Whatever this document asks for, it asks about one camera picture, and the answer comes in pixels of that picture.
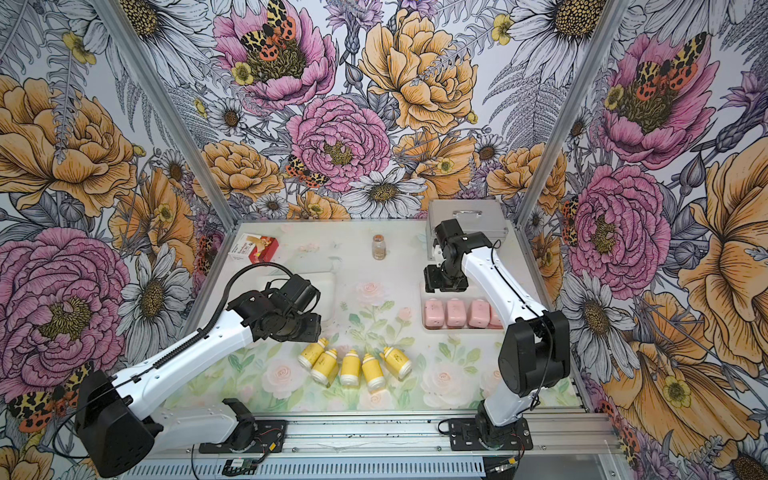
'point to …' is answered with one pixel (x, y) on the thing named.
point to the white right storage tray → (470, 294)
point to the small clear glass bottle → (379, 249)
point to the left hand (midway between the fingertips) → (305, 338)
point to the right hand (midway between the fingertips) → (437, 293)
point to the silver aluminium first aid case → (474, 215)
